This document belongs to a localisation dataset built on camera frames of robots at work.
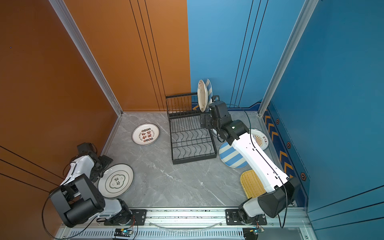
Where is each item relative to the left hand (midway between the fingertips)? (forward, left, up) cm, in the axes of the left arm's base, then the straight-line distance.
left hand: (103, 166), depth 85 cm
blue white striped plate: (+34, -60, +29) cm, 75 cm away
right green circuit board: (-29, -82, -5) cm, 87 cm away
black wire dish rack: (+21, -49, -4) cm, 53 cm away
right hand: (+16, -60, +26) cm, 67 cm away
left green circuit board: (-30, -18, -7) cm, 36 cm away
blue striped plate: (+11, -74, -5) cm, 75 cm away
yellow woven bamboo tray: (-8, -85, -4) cm, 85 cm away
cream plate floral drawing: (+38, -57, +22) cm, 72 cm away
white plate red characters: (+27, -17, -5) cm, 32 cm away
